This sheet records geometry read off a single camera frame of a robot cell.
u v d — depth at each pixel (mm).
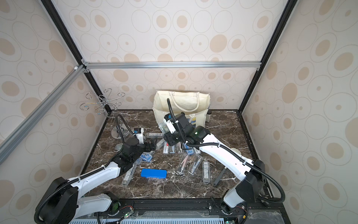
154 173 847
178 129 535
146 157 919
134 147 636
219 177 851
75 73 830
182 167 875
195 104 963
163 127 728
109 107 1206
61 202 399
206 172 851
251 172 412
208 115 866
